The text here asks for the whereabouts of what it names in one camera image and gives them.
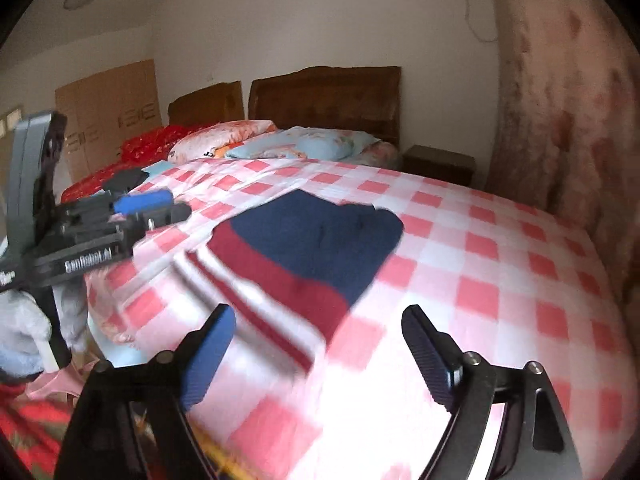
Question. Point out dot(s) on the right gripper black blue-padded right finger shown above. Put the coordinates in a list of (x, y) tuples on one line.
[(534, 441)]

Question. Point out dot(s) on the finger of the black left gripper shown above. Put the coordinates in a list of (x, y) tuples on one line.
[(159, 217)]

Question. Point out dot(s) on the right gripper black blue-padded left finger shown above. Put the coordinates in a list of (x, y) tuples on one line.
[(101, 441)]

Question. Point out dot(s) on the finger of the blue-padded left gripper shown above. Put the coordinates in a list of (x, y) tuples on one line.
[(132, 203)]

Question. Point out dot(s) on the red white striped navy sweater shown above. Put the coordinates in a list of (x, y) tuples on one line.
[(291, 269)]

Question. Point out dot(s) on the grey gloved left hand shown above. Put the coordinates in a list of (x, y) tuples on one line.
[(23, 324)]

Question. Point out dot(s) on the dark folded garment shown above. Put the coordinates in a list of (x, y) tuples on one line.
[(125, 180)]

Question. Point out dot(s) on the red patterned blanket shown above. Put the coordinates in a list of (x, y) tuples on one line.
[(139, 152)]

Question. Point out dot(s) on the brown cardboard box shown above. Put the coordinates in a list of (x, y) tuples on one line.
[(104, 111)]

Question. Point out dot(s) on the red green patterned rug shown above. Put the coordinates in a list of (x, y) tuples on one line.
[(34, 428)]

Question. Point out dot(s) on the pink floral pillow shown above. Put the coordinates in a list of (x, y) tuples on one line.
[(214, 141)]

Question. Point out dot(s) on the small brown wooden headboard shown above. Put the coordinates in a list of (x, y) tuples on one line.
[(221, 102)]

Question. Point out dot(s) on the pink checkered bed sheet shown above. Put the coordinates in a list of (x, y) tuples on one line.
[(504, 280)]

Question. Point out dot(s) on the light blue floral pillow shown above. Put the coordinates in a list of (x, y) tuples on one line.
[(305, 143)]

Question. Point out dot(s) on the large brown wooden headboard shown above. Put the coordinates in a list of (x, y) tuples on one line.
[(348, 98)]

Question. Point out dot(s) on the dark wooden nightstand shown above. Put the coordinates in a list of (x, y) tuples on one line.
[(438, 164)]

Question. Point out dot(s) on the pink floral curtain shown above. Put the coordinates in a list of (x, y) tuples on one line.
[(567, 139)]

